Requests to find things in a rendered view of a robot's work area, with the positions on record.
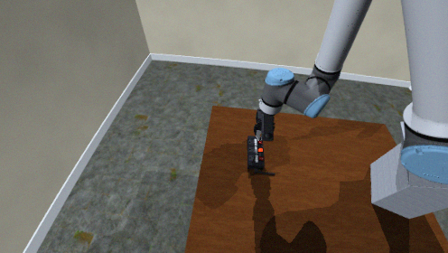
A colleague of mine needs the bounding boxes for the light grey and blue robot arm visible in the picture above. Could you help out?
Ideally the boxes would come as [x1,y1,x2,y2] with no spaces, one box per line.
[259,0,448,184]

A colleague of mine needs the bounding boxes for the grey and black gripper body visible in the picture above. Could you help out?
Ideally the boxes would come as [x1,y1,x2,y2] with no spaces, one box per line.
[256,108,274,130]

